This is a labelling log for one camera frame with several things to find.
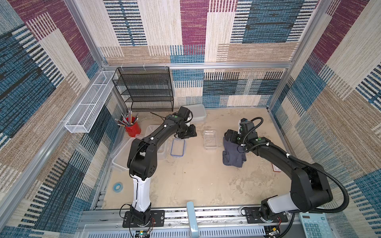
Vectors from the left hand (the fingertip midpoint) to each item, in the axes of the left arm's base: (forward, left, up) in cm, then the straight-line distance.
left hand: (194, 135), depth 93 cm
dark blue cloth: (-11, -23, -5) cm, 26 cm away
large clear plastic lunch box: (-23, +14, +23) cm, 35 cm away
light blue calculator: (-46, -55, -9) cm, 72 cm away
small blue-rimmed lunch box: (+3, -11, -10) cm, 15 cm away
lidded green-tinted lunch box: (+24, -4, -5) cm, 25 cm away
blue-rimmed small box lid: (-2, +11, -10) cm, 15 cm away
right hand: (-3, -23, +1) cm, 23 cm away
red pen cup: (+7, +40, +1) cm, 40 cm away
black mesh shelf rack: (+37, +34, +8) cm, 51 cm away
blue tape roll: (-27, +43, -10) cm, 52 cm away
